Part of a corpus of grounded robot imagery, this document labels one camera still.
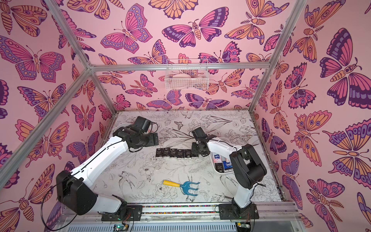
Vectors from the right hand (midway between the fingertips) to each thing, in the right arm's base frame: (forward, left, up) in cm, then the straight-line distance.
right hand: (192, 151), depth 93 cm
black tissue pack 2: (-1, +13, -2) cm, 13 cm away
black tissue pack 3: (-1, +8, -2) cm, 8 cm away
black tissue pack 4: (-1, +3, -2) cm, 4 cm away
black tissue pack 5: (-1, -1, -2) cm, 3 cm away
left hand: (-1, +22, +14) cm, 26 cm away
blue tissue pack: (-9, -21, -1) cm, 23 cm away
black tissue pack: (-1, +17, -1) cm, 17 cm away
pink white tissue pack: (-5, -15, -1) cm, 16 cm away
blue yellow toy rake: (-21, +4, -4) cm, 21 cm away
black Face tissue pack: (-1, +22, -2) cm, 22 cm away
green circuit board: (-41, +35, -4) cm, 54 cm away
